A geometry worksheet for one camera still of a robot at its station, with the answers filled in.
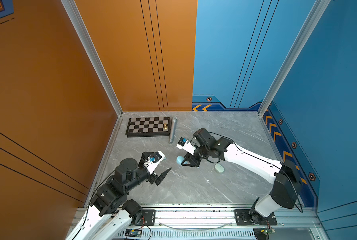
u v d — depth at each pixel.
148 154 0.60
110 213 0.45
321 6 0.69
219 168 0.89
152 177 0.57
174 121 1.12
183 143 0.67
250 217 0.66
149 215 0.74
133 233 0.71
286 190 0.42
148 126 1.07
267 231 0.70
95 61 0.89
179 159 0.74
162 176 0.57
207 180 0.86
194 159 0.68
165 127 1.05
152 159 0.52
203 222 0.73
